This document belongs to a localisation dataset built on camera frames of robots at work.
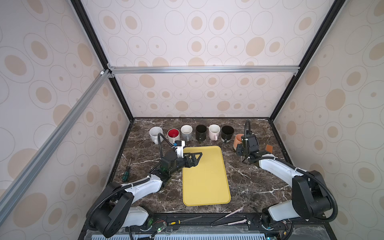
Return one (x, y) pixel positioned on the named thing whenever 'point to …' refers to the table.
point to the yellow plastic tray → (206, 183)
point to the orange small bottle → (269, 148)
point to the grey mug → (186, 130)
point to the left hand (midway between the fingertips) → (200, 153)
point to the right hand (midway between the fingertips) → (242, 145)
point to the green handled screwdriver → (126, 173)
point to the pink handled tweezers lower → (238, 222)
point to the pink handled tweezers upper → (229, 214)
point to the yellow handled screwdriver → (179, 221)
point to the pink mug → (214, 130)
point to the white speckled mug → (154, 131)
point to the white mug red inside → (173, 134)
